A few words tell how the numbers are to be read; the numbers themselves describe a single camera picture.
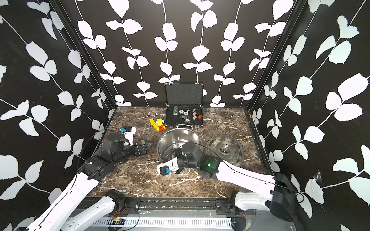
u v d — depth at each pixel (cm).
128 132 63
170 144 98
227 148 95
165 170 54
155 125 107
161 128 104
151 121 111
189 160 54
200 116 112
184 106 118
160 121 107
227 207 73
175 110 114
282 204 38
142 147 62
